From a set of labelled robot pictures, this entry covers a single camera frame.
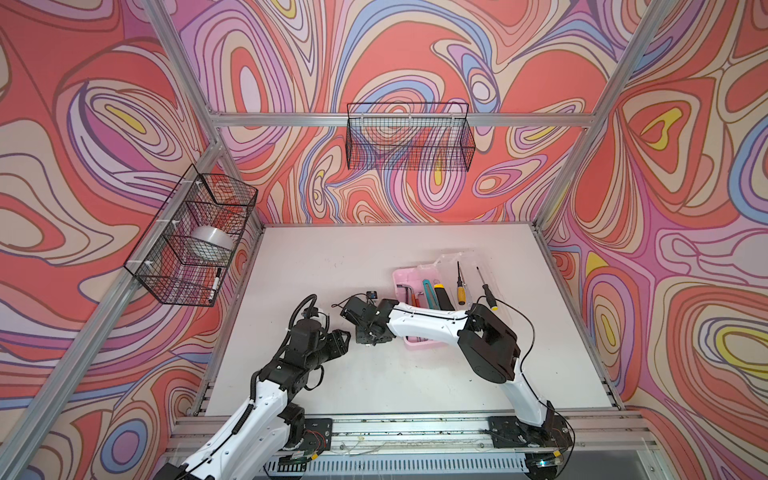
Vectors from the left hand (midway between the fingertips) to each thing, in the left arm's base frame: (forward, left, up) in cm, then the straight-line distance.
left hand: (348, 335), depth 84 cm
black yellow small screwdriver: (+6, -40, +8) cm, 41 cm away
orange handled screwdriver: (+11, -33, +7) cm, 36 cm away
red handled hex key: (+14, -20, -5) cm, 25 cm away
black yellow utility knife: (+10, -28, +3) cm, 30 cm away
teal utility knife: (+10, -25, +2) cm, 27 cm away
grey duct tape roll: (+15, +32, +26) cm, 44 cm away
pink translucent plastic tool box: (+14, -31, +6) cm, 35 cm away
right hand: (+2, -6, -7) cm, 9 cm away
